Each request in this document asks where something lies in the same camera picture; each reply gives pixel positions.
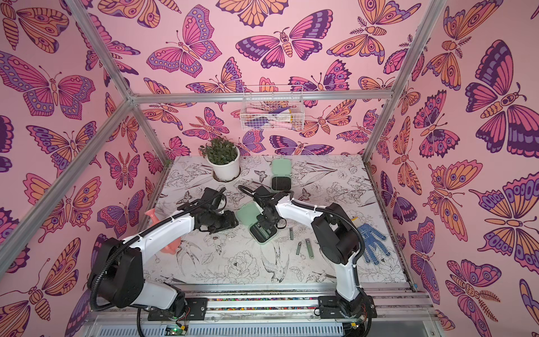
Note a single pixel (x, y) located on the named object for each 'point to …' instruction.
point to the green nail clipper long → (309, 248)
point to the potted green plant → (224, 158)
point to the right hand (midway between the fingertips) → (267, 219)
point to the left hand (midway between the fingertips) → (236, 222)
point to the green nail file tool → (298, 248)
